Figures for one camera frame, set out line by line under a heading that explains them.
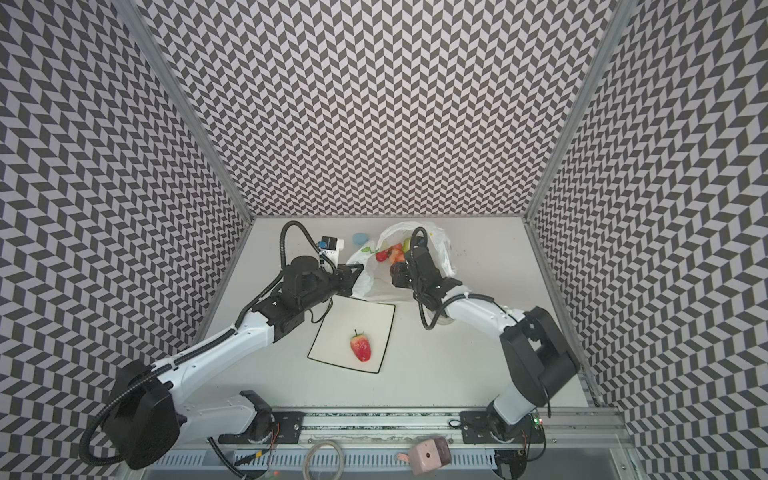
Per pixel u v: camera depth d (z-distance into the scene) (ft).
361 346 2.70
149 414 1.28
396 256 3.35
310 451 2.27
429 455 2.08
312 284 2.01
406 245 3.32
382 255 3.35
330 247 2.23
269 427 2.23
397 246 3.37
